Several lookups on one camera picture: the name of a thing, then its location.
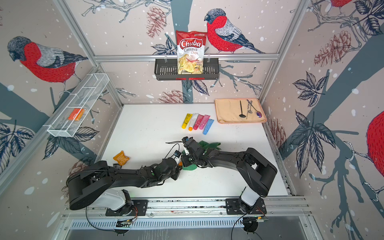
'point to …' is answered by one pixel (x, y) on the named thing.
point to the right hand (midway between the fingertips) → (181, 159)
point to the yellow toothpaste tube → (188, 117)
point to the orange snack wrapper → (121, 158)
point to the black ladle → (241, 115)
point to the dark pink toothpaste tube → (197, 122)
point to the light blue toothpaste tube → (208, 126)
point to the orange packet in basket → (77, 114)
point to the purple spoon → (258, 113)
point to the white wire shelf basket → (68, 120)
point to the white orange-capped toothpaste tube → (193, 120)
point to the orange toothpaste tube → (180, 163)
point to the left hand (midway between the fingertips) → (183, 165)
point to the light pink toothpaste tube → (203, 122)
